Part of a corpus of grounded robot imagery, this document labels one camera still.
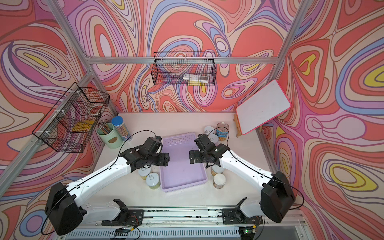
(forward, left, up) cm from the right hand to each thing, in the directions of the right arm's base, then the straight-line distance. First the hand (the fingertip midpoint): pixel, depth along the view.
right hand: (199, 160), depth 82 cm
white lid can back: (+26, -7, -4) cm, 27 cm away
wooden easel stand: (+23, -29, -6) cm, 37 cm away
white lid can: (-4, -9, -4) cm, 11 cm away
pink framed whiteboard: (+45, -55, -1) cm, 71 cm away
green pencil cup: (+17, +54, 0) cm, 57 cm away
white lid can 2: (-10, -10, -4) cm, 15 cm away
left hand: (+1, +18, +2) cm, 18 cm away
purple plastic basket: (-3, +12, -12) cm, 17 cm away
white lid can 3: (-8, +26, -7) cm, 28 cm away
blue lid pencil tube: (+22, +48, +10) cm, 53 cm away
